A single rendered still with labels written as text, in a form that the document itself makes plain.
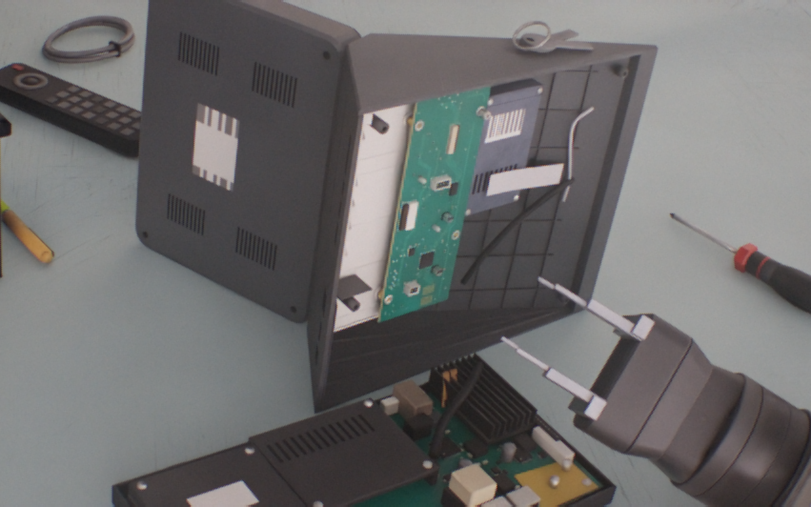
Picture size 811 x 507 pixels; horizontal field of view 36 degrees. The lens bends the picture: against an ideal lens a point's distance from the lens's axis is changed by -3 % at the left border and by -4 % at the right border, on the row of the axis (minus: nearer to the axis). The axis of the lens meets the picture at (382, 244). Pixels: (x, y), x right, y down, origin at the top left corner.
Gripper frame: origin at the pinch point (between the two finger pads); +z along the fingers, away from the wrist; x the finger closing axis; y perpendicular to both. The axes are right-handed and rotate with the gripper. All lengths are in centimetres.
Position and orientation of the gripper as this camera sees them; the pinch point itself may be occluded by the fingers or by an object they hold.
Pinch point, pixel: (521, 309)
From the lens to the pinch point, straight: 69.4
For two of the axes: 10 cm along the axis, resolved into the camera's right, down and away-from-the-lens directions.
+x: 5.2, -8.5, 0.8
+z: -8.5, -5.3, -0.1
